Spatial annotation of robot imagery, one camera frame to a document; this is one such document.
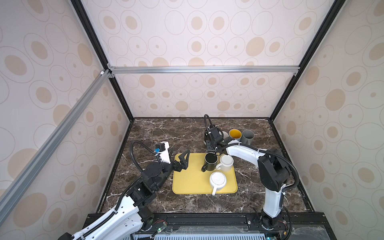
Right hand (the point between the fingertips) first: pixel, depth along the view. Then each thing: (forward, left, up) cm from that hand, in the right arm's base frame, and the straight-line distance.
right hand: (211, 141), depth 96 cm
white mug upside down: (-25, -2, 0) cm, 25 cm away
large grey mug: (+5, -25, -1) cm, 25 cm away
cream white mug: (-14, -8, -1) cm, 16 cm away
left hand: (-19, +15, +21) cm, 32 cm away
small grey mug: (+6, -9, 0) cm, 11 cm away
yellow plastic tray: (-22, +12, -8) cm, 27 cm away
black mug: (-14, +2, +3) cm, 15 cm away
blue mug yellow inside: (+5, -16, +1) cm, 17 cm away
